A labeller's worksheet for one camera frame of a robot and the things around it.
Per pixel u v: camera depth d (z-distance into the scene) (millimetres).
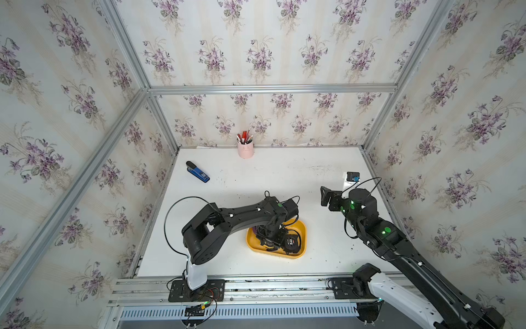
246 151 1130
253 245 825
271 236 728
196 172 1063
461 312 392
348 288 729
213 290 728
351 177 618
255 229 799
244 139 1112
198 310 705
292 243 802
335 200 651
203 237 463
